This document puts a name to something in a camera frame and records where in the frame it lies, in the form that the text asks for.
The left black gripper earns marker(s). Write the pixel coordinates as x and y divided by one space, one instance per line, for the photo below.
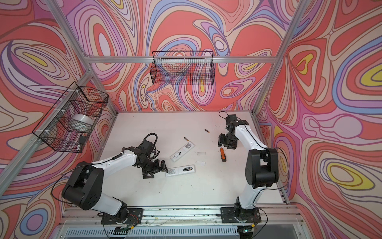
156 169

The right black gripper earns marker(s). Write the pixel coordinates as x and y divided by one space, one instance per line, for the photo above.
233 146

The small white remote control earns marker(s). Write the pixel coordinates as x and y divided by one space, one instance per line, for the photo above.
182 170

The orange handle screwdriver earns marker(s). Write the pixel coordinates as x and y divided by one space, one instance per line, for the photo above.
222 155

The long white remote control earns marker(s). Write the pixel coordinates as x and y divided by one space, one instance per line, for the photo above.
182 151

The white battery cover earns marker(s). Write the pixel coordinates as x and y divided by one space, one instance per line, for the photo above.
201 153
201 163

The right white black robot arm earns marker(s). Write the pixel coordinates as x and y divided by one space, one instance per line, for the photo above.
261 168

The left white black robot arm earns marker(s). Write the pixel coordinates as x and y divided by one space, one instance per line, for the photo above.
84 187

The small black item in basket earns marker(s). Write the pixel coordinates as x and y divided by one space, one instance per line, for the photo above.
82 139

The white bowl in basket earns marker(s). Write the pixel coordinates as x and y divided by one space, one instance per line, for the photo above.
83 119

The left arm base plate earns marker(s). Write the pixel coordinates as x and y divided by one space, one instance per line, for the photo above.
126 216

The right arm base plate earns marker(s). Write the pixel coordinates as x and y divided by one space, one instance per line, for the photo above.
238 215

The back black wire basket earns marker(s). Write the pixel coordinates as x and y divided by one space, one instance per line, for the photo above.
183 67

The black wire basket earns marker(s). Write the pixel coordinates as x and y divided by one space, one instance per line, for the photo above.
61 133
183 67

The left black wire basket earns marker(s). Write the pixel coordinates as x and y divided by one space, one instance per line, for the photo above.
61 133

